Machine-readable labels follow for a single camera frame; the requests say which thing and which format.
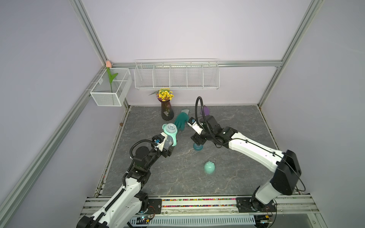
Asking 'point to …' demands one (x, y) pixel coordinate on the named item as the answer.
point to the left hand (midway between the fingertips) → (170, 137)
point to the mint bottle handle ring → (173, 135)
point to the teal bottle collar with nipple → (197, 147)
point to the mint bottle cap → (209, 167)
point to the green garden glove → (182, 118)
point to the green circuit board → (142, 220)
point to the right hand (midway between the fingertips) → (196, 130)
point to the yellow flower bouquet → (164, 94)
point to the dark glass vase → (167, 113)
